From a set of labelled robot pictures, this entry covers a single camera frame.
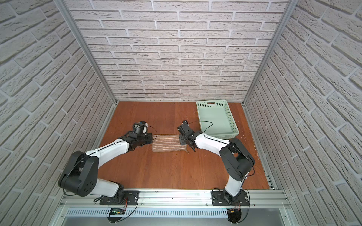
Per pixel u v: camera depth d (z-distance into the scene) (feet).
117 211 2.34
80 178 1.42
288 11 2.31
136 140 2.28
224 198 2.15
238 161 1.53
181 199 2.47
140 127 2.39
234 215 2.31
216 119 3.48
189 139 2.16
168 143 3.10
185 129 2.33
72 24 2.50
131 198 2.42
